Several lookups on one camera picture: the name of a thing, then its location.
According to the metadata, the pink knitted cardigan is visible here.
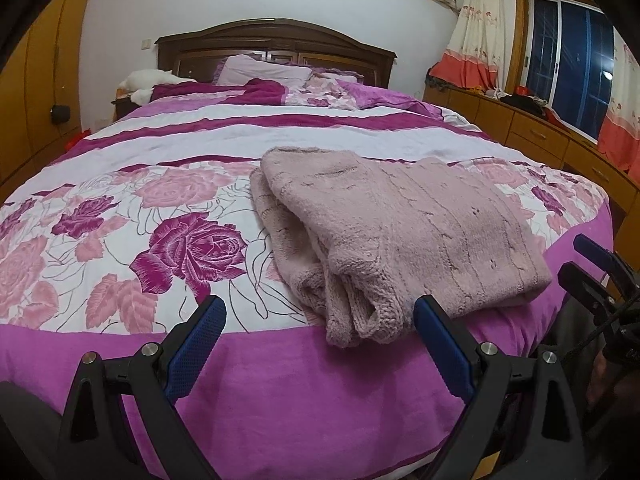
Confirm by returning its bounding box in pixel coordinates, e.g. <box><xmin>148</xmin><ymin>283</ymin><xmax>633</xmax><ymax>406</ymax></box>
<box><xmin>250</xmin><ymin>148</ymin><xmax>552</xmax><ymax>348</ymax></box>

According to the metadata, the clothes pile on cabinet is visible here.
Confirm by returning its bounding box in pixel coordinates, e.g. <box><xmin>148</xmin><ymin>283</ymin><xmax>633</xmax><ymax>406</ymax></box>
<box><xmin>463</xmin><ymin>87</ymin><xmax>565</xmax><ymax>128</ymax></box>

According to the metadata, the wooden drawer cabinet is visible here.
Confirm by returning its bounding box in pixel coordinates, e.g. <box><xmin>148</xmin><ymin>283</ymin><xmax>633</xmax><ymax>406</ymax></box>
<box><xmin>423</xmin><ymin>84</ymin><xmax>640</xmax><ymax>269</ymax></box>

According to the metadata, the window with dark glass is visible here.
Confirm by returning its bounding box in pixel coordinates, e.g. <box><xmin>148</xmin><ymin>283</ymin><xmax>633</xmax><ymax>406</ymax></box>
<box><xmin>521</xmin><ymin>0</ymin><xmax>614</xmax><ymax>140</ymax></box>

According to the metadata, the cream and red curtain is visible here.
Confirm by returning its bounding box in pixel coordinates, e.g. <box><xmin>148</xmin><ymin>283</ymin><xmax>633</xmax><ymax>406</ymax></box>
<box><xmin>430</xmin><ymin>0</ymin><xmax>506</xmax><ymax>91</ymax></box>

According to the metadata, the red bag on floor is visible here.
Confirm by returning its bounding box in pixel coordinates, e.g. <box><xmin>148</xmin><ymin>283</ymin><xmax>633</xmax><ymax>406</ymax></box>
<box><xmin>64</xmin><ymin>128</ymin><xmax>92</xmax><ymax>153</ymax></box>

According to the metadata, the purple ruffled pillow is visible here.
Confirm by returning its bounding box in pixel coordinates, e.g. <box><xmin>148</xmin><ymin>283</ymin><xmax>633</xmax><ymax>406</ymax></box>
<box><xmin>311</xmin><ymin>66</ymin><xmax>364</xmax><ymax>84</ymax></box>

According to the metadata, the small black bag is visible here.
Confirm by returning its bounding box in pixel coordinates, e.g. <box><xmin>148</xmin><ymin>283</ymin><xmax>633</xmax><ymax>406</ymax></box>
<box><xmin>50</xmin><ymin>104</ymin><xmax>72</xmax><ymax>125</ymax></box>

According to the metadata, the dark wooden nightstand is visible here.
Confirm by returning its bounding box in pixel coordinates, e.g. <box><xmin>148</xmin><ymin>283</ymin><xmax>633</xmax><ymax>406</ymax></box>
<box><xmin>112</xmin><ymin>96</ymin><xmax>139</xmax><ymax>122</ymax></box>

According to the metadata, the white plush toy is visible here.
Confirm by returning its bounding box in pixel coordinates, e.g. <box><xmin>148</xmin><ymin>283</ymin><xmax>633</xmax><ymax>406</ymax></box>
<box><xmin>116</xmin><ymin>68</ymin><xmax>192</xmax><ymax>106</ymax></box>

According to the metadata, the wooden wardrobe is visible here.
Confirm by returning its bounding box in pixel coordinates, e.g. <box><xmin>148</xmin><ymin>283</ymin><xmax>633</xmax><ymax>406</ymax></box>
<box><xmin>1</xmin><ymin>0</ymin><xmax>88</xmax><ymax>200</ymax></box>

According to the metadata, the light purple pillow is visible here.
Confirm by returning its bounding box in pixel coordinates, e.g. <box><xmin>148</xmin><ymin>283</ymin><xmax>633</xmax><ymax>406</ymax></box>
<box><xmin>214</xmin><ymin>54</ymin><xmax>312</xmax><ymax>87</ymax></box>

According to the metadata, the dark wooden headboard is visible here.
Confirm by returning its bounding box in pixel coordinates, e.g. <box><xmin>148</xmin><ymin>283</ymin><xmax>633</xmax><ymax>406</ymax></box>
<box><xmin>155</xmin><ymin>18</ymin><xmax>396</xmax><ymax>88</ymax></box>

